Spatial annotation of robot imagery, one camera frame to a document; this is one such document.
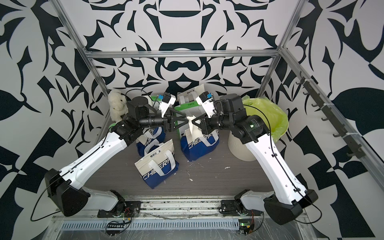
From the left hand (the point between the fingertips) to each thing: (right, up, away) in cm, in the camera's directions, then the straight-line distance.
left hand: (185, 115), depth 64 cm
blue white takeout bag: (+1, +11, +28) cm, 30 cm away
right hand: (+3, -2, -2) cm, 4 cm away
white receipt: (+4, -7, +1) cm, 8 cm away
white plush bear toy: (-44, +8, +30) cm, 54 cm away
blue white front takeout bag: (-13, -22, +7) cm, 27 cm away
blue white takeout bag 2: (+4, -18, +17) cm, 25 cm away
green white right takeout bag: (+1, +4, +21) cm, 22 cm away
